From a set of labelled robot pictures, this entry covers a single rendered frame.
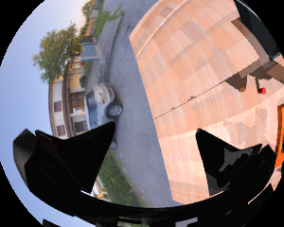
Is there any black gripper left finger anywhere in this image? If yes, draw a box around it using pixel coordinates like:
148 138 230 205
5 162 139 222
35 121 115 194

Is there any dark red peg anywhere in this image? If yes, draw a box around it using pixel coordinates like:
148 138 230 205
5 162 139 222
257 87 267 95

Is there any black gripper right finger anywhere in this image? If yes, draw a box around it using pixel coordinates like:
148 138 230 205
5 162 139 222
195 128 262 196

